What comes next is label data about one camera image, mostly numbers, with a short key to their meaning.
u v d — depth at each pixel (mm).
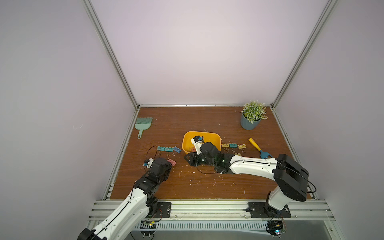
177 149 940
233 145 948
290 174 459
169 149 938
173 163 870
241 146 948
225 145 948
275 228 682
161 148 942
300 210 741
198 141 726
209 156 621
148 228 712
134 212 547
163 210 729
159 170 628
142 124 1101
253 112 940
